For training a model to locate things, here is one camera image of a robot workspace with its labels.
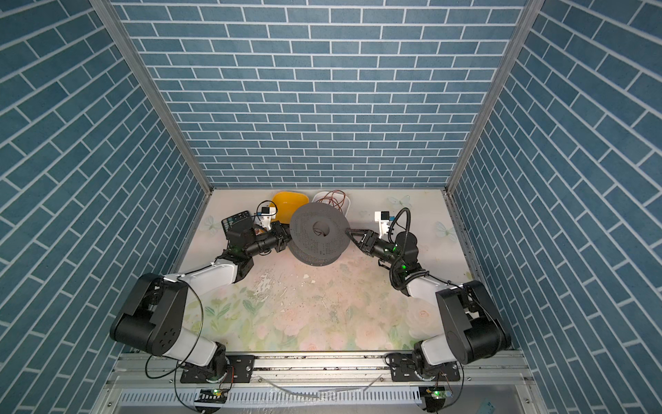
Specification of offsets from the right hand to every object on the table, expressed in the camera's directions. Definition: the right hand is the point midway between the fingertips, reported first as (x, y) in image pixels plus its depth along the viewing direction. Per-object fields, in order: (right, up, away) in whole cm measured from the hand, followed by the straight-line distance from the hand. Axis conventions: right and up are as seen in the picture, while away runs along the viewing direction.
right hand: (346, 233), depth 79 cm
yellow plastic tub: (-26, +10, +32) cm, 42 cm away
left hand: (-14, +1, +3) cm, 14 cm away
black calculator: (-29, +3, -12) cm, 31 cm away
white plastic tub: (-4, +14, +32) cm, 35 cm away
